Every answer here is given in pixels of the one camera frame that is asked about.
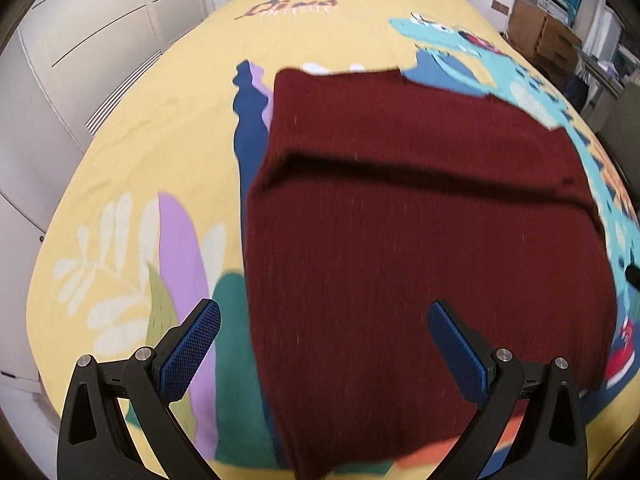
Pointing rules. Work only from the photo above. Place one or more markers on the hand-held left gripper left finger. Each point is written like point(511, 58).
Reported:
point(191, 355)

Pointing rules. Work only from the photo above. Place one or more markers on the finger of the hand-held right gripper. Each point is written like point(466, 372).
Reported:
point(634, 278)

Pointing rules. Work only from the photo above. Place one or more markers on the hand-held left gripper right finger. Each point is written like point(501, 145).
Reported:
point(457, 355)

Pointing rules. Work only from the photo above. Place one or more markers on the dark red knit sweater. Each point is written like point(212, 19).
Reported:
point(400, 240)

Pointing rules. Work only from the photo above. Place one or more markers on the black bag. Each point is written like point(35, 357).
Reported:
point(577, 91)

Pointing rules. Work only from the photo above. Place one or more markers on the grey desk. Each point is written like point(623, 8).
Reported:
point(602, 85)

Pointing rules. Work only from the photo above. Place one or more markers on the yellow dinosaur print bedsheet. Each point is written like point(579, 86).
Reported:
point(165, 125)

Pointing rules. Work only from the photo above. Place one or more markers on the wooden drawer cabinet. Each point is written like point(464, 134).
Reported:
point(545, 35)

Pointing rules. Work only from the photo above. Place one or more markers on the white wardrobe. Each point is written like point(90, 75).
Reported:
point(85, 50)

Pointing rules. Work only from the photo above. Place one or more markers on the wall socket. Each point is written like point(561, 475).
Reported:
point(500, 6)

